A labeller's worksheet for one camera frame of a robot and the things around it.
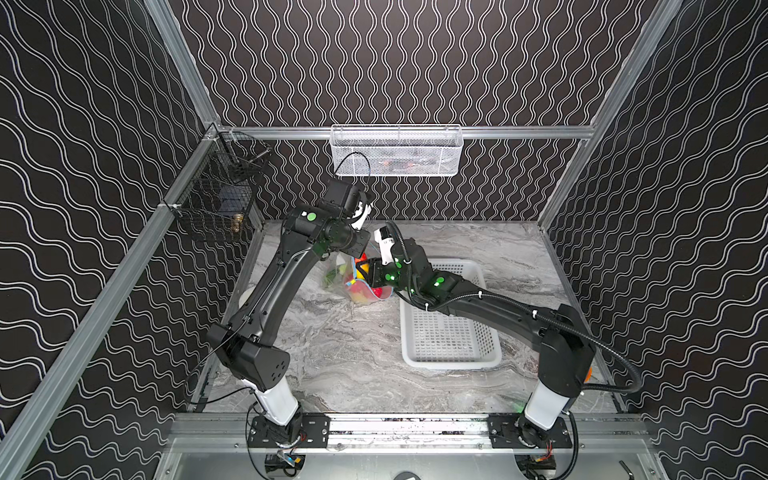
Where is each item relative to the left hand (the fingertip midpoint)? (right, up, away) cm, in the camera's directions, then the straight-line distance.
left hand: (364, 240), depth 75 cm
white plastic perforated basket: (+22, -30, +15) cm, 40 cm away
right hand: (-1, -7, +4) cm, 8 cm away
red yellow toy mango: (-1, -5, +1) cm, 5 cm away
